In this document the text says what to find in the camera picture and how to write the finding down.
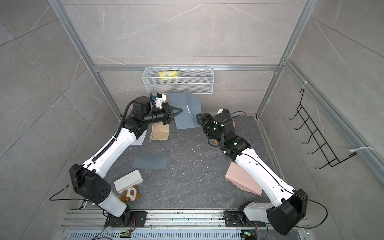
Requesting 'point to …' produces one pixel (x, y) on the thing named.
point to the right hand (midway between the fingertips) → (199, 119)
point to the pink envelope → (242, 179)
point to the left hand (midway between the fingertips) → (183, 108)
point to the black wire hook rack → (318, 136)
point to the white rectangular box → (133, 178)
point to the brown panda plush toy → (131, 194)
